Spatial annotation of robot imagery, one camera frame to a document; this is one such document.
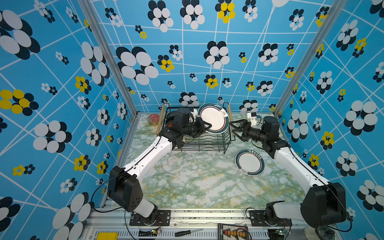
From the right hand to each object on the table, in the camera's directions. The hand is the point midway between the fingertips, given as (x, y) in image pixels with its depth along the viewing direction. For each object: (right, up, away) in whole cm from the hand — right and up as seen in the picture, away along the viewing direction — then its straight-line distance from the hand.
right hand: (231, 127), depth 77 cm
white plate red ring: (+15, -22, +15) cm, 31 cm away
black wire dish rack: (-11, -10, +25) cm, 29 cm away
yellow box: (-60, -50, -9) cm, 78 cm away
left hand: (-10, +1, -3) cm, 11 cm away
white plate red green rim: (-8, +7, +2) cm, 11 cm away
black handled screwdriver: (-24, -50, -7) cm, 56 cm away
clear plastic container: (+35, -43, -16) cm, 58 cm away
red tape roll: (-51, +6, +35) cm, 63 cm away
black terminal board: (-2, -49, -8) cm, 49 cm away
